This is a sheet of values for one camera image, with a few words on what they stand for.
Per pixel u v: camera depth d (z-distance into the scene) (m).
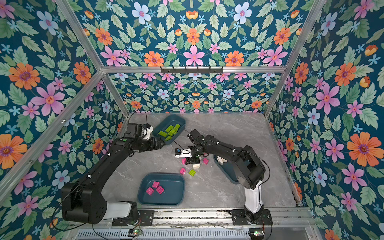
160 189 0.81
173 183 0.85
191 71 0.93
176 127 1.08
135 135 0.64
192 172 0.88
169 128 1.09
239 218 0.71
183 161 0.84
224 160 0.91
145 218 0.74
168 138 1.03
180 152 0.75
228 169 0.89
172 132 1.07
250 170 0.50
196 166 0.90
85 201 0.40
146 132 0.72
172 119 1.11
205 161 0.91
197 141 0.72
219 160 0.91
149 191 0.81
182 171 0.88
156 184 0.82
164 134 1.08
